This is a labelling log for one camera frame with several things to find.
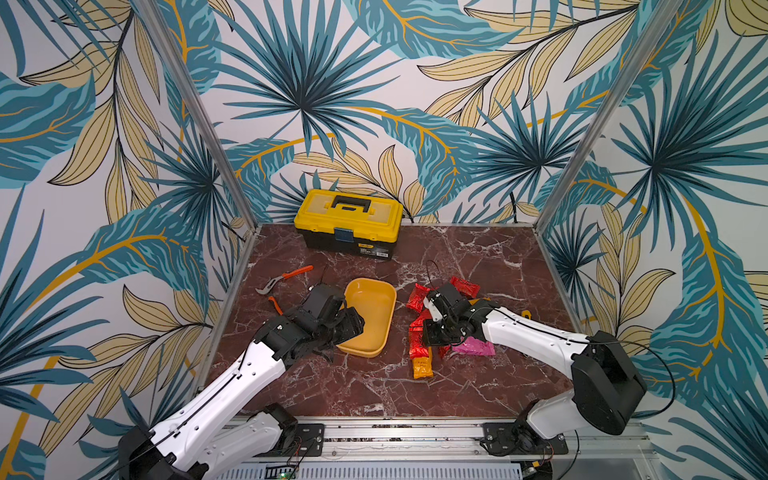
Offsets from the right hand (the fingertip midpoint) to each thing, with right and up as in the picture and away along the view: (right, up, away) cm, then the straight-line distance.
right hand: (421, 336), depth 85 cm
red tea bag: (+18, +12, +15) cm, 26 cm away
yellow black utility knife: (+35, +5, +10) cm, 36 cm away
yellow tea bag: (0, -7, -3) cm, 8 cm away
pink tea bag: (+16, -3, +1) cm, 16 cm away
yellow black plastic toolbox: (-22, +33, +13) cm, 42 cm away
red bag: (0, +9, +11) cm, 14 cm away
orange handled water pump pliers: (-50, +11, +15) cm, 54 cm away
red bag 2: (-1, -2, -2) cm, 3 cm away
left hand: (-18, +4, -11) cm, 21 cm away
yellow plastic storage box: (-13, +8, +12) cm, 19 cm away
